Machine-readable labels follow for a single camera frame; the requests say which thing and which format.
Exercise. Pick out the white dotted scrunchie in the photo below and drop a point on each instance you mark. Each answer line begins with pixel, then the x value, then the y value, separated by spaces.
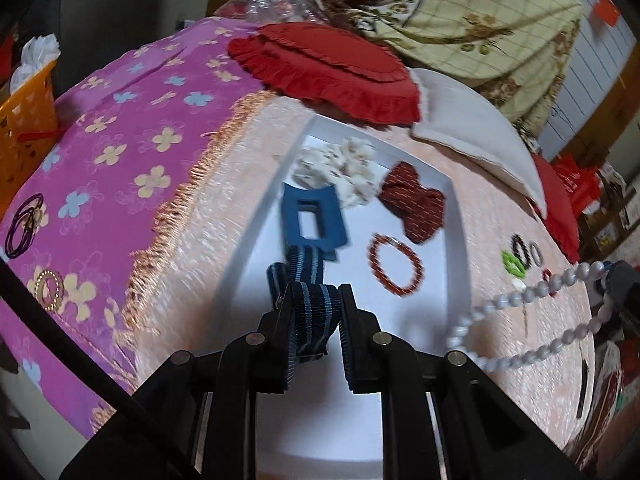
pixel 335 170

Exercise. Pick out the clear plastic wrap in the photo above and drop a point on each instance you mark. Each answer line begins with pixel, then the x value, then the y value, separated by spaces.
pixel 272 5

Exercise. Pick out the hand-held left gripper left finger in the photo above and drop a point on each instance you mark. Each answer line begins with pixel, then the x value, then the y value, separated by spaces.
pixel 277 330

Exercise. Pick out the red polka-dot scrunchie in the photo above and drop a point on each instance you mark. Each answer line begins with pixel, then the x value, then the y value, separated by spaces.
pixel 415 200

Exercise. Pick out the red shopping bag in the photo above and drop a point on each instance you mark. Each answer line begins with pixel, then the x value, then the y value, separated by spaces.
pixel 577 180

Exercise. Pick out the white pillow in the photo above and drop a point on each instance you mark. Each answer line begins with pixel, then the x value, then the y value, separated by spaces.
pixel 475 130

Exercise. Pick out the orange plastic basket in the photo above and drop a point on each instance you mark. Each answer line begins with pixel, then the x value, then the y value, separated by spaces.
pixel 25 130

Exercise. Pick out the white cardboard box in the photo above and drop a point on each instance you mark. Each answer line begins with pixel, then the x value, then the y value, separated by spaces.
pixel 310 410

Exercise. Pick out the blue claw clip striped bow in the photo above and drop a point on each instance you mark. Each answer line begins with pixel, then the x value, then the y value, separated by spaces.
pixel 310 220

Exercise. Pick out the purple floral sheet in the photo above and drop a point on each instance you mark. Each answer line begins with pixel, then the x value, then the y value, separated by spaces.
pixel 125 125

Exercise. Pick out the pink quilted bedspread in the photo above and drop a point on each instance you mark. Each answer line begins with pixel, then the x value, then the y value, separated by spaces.
pixel 210 240

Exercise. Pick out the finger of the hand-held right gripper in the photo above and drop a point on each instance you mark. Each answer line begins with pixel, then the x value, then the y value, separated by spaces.
pixel 622 282

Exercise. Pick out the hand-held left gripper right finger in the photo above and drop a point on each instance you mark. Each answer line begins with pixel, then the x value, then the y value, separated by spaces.
pixel 350 355

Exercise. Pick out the floral beige quilt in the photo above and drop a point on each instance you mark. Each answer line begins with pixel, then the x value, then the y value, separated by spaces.
pixel 475 25

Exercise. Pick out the white plastic bag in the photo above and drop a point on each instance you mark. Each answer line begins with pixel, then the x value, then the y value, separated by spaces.
pixel 37 52

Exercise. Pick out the red ruffled pillow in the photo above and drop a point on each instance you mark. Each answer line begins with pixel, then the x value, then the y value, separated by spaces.
pixel 561 232
pixel 325 65

